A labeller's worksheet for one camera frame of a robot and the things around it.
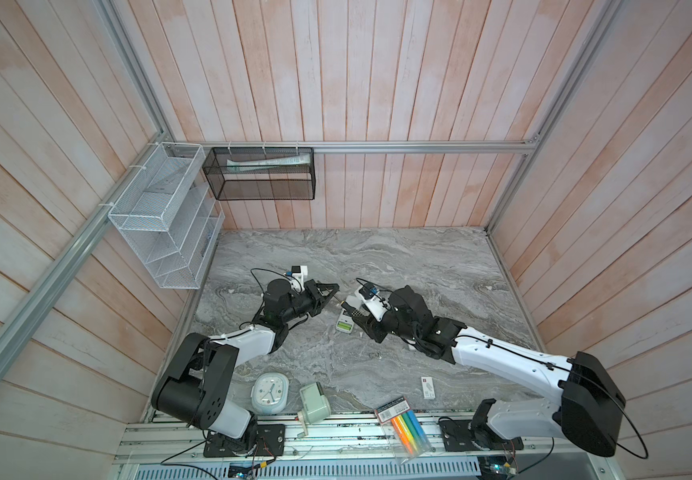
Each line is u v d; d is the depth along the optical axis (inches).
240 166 34.9
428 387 32.0
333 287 32.4
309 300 30.2
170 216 28.7
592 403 16.0
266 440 28.8
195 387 17.3
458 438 28.8
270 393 30.8
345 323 36.4
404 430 29.3
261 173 41.2
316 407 29.2
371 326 27.0
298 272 32.3
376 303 26.7
